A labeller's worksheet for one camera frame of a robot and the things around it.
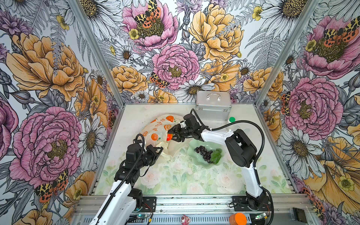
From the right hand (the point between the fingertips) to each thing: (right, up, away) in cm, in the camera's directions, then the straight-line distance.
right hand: (167, 137), depth 88 cm
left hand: (-1, -6, -9) cm, 11 cm away
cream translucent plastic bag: (-7, +4, -4) cm, 9 cm away
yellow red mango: (+1, 0, 0) cm, 1 cm away
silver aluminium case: (+32, +21, +18) cm, 42 cm away
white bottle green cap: (+44, +11, +12) cm, 47 cm away
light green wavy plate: (+18, -14, +2) cm, 23 cm away
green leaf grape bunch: (+26, -11, -3) cm, 28 cm away
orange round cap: (+34, -32, -26) cm, 53 cm away
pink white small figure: (+11, -35, -22) cm, 43 cm away
